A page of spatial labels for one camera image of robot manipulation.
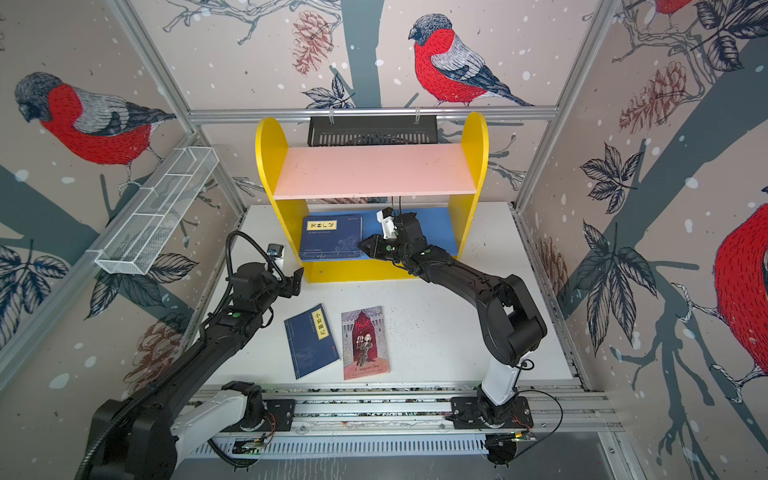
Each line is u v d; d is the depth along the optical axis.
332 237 0.90
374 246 0.76
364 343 0.85
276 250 0.72
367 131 0.95
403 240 0.69
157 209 0.78
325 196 0.68
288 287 0.75
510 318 0.48
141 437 0.40
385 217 0.81
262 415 0.72
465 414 0.73
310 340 0.86
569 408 0.76
